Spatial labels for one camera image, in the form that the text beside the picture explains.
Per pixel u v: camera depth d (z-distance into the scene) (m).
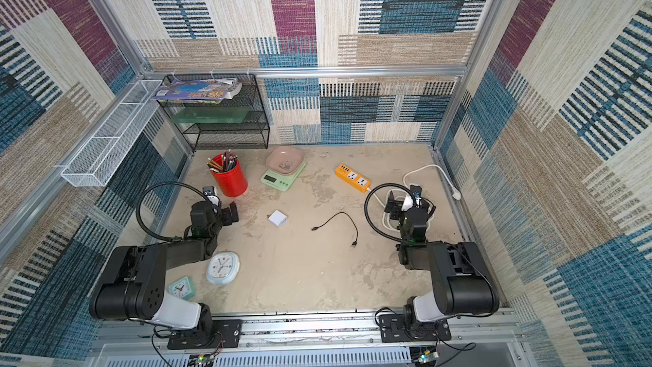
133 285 0.45
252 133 1.19
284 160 1.11
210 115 0.97
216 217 0.76
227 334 0.73
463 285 0.44
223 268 0.83
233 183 1.02
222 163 0.97
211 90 0.82
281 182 1.05
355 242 0.91
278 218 0.96
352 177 1.05
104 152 0.73
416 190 0.76
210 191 0.81
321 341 0.73
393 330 0.73
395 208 0.82
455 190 1.07
